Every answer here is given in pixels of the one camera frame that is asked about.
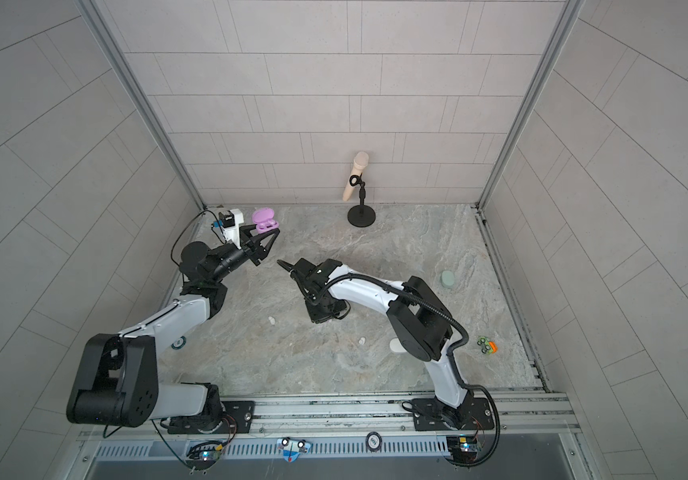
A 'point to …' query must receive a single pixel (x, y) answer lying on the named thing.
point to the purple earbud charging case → (264, 221)
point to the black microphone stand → (362, 215)
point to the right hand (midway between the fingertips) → (320, 321)
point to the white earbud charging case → (396, 345)
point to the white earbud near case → (362, 340)
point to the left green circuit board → (203, 455)
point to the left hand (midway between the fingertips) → (281, 229)
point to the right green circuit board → (462, 449)
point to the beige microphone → (361, 161)
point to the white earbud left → (272, 320)
